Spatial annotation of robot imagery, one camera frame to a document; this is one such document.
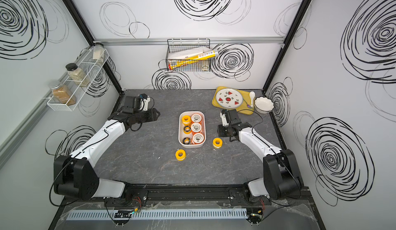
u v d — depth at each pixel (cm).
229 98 115
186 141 92
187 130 97
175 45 94
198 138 90
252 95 116
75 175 41
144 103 70
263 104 109
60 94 63
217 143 91
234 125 68
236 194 74
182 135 93
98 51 87
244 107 111
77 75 71
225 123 79
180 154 87
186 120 99
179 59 87
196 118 99
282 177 42
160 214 96
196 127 95
